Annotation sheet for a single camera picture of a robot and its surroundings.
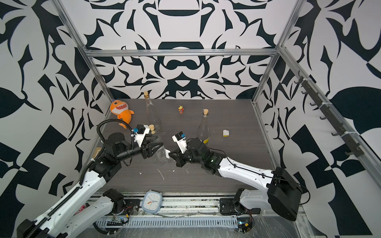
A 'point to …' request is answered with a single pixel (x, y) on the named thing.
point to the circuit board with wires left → (118, 221)
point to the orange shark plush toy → (120, 108)
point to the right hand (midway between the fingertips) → (168, 152)
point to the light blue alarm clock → (152, 202)
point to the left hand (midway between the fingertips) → (158, 137)
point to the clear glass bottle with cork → (153, 116)
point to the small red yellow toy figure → (181, 109)
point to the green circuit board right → (244, 223)
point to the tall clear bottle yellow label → (203, 132)
